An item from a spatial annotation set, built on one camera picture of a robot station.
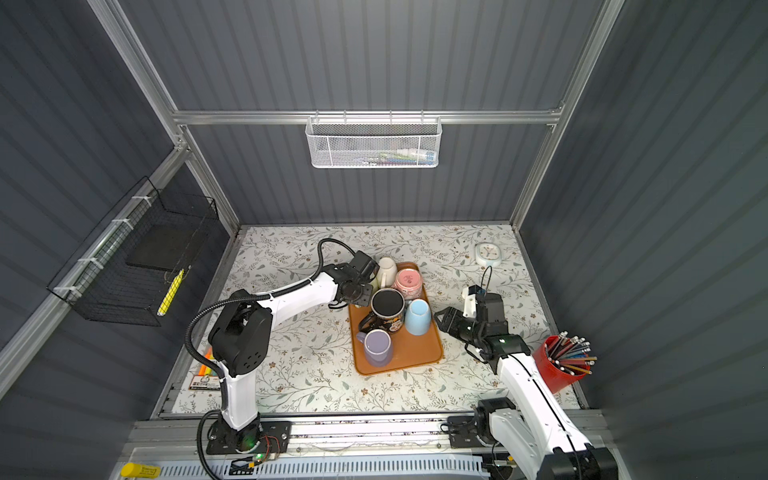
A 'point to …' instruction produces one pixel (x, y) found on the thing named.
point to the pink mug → (408, 281)
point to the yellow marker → (140, 470)
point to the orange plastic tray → (409, 350)
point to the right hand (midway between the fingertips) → (445, 320)
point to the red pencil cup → (563, 362)
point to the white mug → (387, 272)
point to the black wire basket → (128, 269)
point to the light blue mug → (418, 317)
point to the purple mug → (377, 346)
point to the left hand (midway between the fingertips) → (363, 294)
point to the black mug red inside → (387, 312)
